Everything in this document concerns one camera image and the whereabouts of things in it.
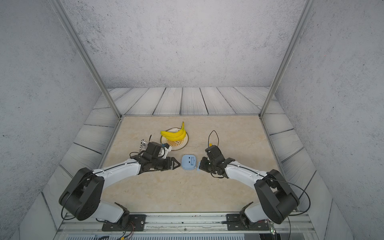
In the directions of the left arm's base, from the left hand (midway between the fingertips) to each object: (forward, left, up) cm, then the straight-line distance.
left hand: (178, 165), depth 85 cm
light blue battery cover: (0, -11, -4) cm, 12 cm away
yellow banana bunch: (+24, +2, -3) cm, 24 cm away
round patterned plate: (+18, +3, -6) cm, 19 cm away
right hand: (+1, -12, -1) cm, 12 cm away
